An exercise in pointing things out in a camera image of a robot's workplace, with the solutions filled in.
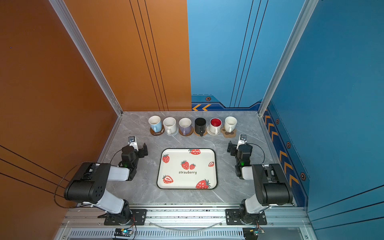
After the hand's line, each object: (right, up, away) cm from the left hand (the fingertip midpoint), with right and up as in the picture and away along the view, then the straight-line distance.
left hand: (137, 143), depth 94 cm
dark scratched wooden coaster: (+10, +5, +12) cm, 16 cm away
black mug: (+40, +11, +6) cm, 42 cm away
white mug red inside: (+51, +11, +11) cm, 53 cm away
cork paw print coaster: (+60, +5, +12) cm, 61 cm away
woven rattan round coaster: (+40, +5, +11) cm, 41 cm away
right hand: (+63, 0, 0) cm, 63 cm away
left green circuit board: (+3, -40, -23) cm, 46 cm away
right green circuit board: (+63, -40, -24) cm, 78 cm away
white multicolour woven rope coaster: (+46, +6, +12) cm, 48 cm away
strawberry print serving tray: (+32, -15, -4) cm, 36 cm away
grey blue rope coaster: (+20, +5, +11) cm, 23 cm away
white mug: (+19, +12, +11) cm, 25 cm away
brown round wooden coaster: (+33, +5, +12) cm, 35 cm away
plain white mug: (+60, +12, +7) cm, 62 cm away
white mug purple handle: (+29, +11, +11) cm, 33 cm away
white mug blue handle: (+10, +13, +7) cm, 18 cm away
